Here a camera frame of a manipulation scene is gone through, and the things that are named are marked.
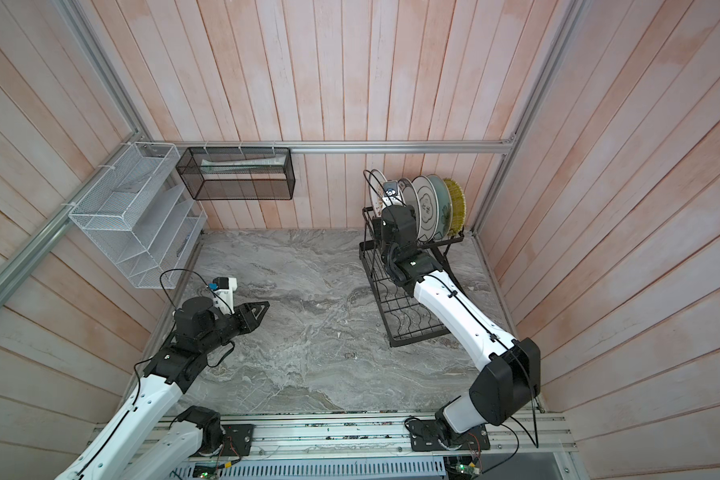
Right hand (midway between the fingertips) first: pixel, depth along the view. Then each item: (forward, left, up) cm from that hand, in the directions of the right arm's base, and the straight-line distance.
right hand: (394, 205), depth 75 cm
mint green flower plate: (+6, -15, -5) cm, 17 cm away
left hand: (-22, +33, -18) cm, 43 cm away
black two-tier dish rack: (-13, -6, -37) cm, 40 cm away
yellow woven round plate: (+5, -19, -5) cm, 20 cm away
